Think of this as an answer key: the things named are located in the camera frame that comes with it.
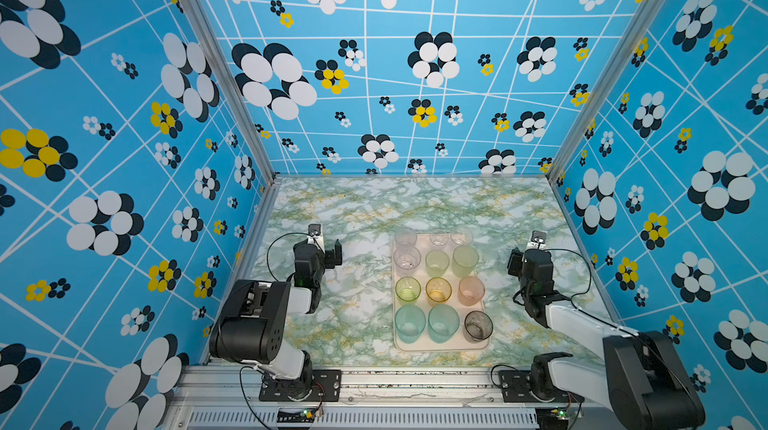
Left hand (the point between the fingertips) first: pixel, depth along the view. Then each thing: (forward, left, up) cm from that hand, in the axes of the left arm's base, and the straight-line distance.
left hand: (323, 239), depth 94 cm
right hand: (-5, -63, +2) cm, 64 cm away
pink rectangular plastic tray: (-29, -40, -7) cm, 50 cm away
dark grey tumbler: (-25, -46, -6) cm, 52 cm away
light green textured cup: (-5, -45, -4) cm, 45 cm away
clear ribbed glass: (+2, -37, -4) cm, 38 cm away
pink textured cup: (-15, -45, -4) cm, 48 cm away
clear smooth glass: (-5, -26, -4) cm, 27 cm away
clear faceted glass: (+3, -45, -5) cm, 46 cm away
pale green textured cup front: (-6, -36, -5) cm, 37 cm away
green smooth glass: (-14, -27, -5) cm, 31 cm away
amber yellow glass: (-15, -36, -5) cm, 39 cm away
